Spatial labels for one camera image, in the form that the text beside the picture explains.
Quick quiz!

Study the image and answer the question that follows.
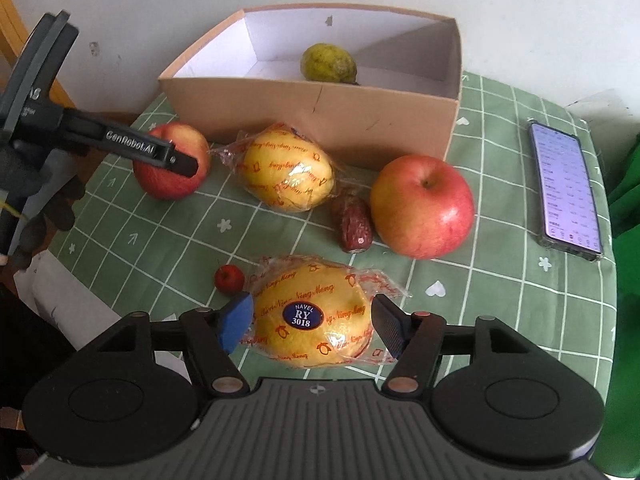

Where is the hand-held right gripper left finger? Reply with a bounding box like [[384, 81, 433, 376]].
[[82, 291, 255, 401]]

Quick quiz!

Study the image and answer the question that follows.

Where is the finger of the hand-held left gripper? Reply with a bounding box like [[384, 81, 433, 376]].
[[64, 107, 199, 179]]

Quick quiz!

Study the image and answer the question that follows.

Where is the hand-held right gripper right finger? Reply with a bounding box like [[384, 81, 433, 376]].
[[371, 294, 548, 397]]

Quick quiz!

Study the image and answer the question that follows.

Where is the small red fruit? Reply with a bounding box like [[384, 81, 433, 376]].
[[214, 265, 246, 293]]

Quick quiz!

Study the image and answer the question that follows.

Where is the orange with sticker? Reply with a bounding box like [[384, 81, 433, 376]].
[[240, 255, 412, 371]]

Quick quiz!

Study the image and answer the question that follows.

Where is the dried red date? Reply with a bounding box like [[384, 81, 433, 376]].
[[330, 187, 374, 254]]

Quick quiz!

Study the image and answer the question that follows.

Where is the red yellow apple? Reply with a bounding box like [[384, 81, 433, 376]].
[[370, 155, 476, 261]]

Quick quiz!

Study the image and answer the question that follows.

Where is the yellow lemon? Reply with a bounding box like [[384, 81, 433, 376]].
[[210, 121, 347, 212]]

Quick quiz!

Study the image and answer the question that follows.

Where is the cardboard box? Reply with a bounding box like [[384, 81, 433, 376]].
[[157, 2, 462, 171]]

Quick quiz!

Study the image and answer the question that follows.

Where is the green yellow fruit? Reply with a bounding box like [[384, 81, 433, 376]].
[[300, 43, 359, 85]]

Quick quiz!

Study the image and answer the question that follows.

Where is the person's left hand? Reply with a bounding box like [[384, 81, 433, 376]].
[[0, 145, 88, 272]]

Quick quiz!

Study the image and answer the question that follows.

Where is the green checkered tablecloth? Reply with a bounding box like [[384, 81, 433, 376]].
[[15, 71, 618, 466]]

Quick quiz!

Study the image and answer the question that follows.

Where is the smartphone with lit screen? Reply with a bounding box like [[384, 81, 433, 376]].
[[528, 120, 605, 262]]

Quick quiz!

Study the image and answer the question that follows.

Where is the bright green cloth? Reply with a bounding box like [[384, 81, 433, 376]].
[[595, 135, 640, 480]]

